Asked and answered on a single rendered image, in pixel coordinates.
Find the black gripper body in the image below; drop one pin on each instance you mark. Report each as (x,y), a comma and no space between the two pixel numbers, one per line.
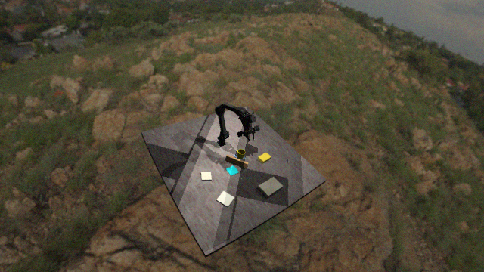
(240,133)

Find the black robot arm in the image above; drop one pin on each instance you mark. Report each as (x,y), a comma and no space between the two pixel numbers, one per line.
(240,111)

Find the yellow block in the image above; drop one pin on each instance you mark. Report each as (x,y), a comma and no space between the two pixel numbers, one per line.
(264,158)

